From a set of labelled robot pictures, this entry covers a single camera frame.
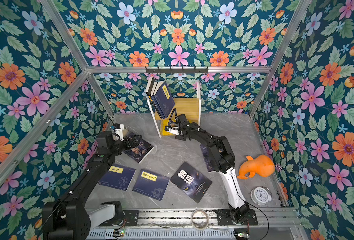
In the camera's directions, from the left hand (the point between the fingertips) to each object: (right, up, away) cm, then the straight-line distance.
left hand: (136, 133), depth 81 cm
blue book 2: (-13, -26, +6) cm, 30 cm away
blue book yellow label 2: (+18, +18, +13) cm, 29 cm away
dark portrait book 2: (+40, -16, +14) cm, 46 cm away
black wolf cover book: (+30, -28, +4) cm, 41 cm away
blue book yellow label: (+14, +21, +4) cm, 25 cm away
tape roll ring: (+35, -44, -6) cm, 56 cm away
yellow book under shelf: (+11, +6, +25) cm, 28 cm away
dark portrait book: (-4, -13, +15) cm, 20 cm away
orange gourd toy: (+71, -18, +2) cm, 73 cm away
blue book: (+7, -30, +4) cm, 31 cm away
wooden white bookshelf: (+29, +16, +13) cm, 35 cm away
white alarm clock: (+67, -33, -4) cm, 74 cm away
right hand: (+23, +2, +22) cm, 32 cm away
